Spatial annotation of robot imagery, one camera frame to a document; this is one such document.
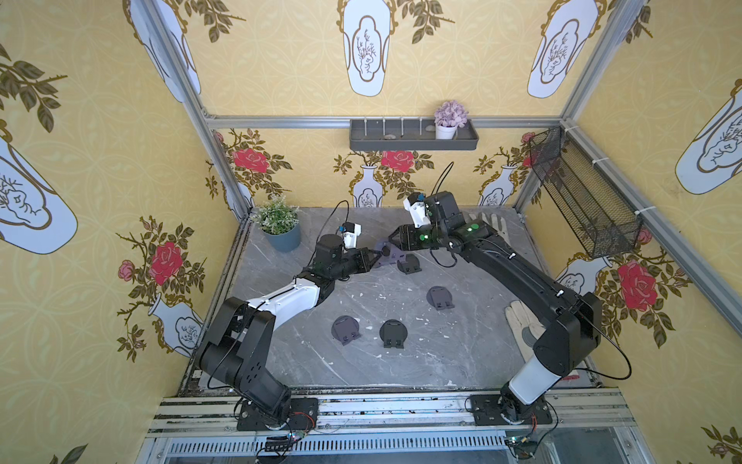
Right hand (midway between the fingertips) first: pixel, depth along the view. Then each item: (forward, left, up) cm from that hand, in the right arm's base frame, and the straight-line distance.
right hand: (394, 241), depth 79 cm
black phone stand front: (-16, -1, -25) cm, 29 cm away
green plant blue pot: (+14, +39, -10) cm, 42 cm away
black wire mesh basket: (+10, -62, -3) cm, 62 cm away
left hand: (+1, +3, -7) cm, 8 cm away
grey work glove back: (+31, -41, -26) cm, 58 cm away
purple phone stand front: (-16, +14, -24) cm, 32 cm away
